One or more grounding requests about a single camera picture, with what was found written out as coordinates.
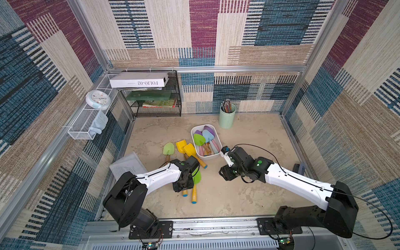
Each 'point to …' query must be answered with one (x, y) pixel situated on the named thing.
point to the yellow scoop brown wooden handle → (180, 145)
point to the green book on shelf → (149, 95)
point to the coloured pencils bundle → (227, 105)
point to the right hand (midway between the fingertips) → (222, 169)
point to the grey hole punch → (299, 168)
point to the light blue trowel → (208, 136)
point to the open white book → (130, 163)
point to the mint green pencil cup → (226, 119)
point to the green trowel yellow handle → (194, 196)
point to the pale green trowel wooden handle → (168, 149)
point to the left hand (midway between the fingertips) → (188, 187)
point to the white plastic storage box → (200, 128)
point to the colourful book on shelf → (167, 103)
